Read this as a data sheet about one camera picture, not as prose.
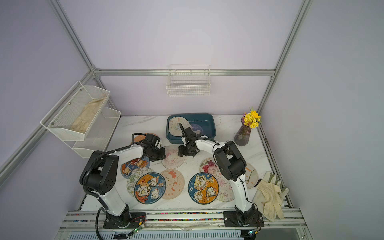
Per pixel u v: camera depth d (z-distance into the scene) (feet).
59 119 2.20
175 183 2.82
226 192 2.73
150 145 2.57
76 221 2.45
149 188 2.75
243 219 2.12
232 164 1.79
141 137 2.82
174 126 3.64
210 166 3.05
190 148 2.46
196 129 3.62
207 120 3.77
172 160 3.14
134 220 2.40
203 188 2.75
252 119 2.78
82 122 2.50
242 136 3.19
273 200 2.55
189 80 3.12
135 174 2.91
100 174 1.57
